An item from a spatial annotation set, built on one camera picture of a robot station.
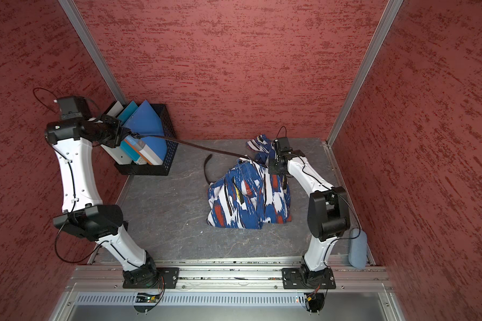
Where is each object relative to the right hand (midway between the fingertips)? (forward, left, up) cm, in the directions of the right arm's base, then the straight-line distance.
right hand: (275, 171), depth 93 cm
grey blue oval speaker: (-33, -31, -9) cm, 46 cm away
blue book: (+24, +65, +12) cm, 70 cm away
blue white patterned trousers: (-11, +14, -3) cm, 18 cm away
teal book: (+21, +72, +19) cm, 77 cm away
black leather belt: (+19, +37, -10) cm, 43 cm away
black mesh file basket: (+7, +63, -6) cm, 64 cm away
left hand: (+1, +57, +27) cm, 63 cm away
